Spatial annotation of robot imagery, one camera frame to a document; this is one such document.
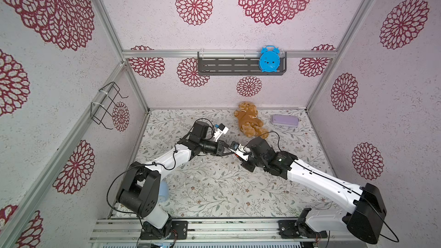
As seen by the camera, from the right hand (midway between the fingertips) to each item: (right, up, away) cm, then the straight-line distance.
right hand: (239, 152), depth 79 cm
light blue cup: (-34, -17, -2) cm, 38 cm away
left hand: (-2, 0, -1) cm, 3 cm away
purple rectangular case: (+35, +16, +32) cm, 50 cm away
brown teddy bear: (+9, +15, +24) cm, 29 cm away
